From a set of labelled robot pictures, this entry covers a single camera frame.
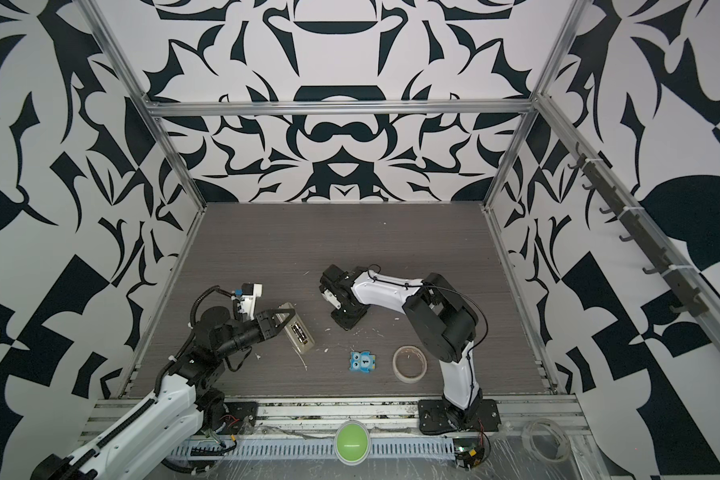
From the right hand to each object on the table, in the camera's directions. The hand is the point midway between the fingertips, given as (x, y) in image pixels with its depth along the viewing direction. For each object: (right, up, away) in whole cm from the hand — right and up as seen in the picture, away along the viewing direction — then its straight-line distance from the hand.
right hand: (349, 318), depth 91 cm
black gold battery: (-13, 0, -15) cm, 19 cm away
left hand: (-13, +6, -14) cm, 20 cm away
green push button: (+2, -24, -19) cm, 31 cm away
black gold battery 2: (-11, 0, -14) cm, 18 cm away
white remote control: (-11, -3, -15) cm, 19 cm away
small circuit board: (+29, -26, -20) cm, 43 cm away
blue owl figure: (+4, -9, -9) cm, 13 cm away
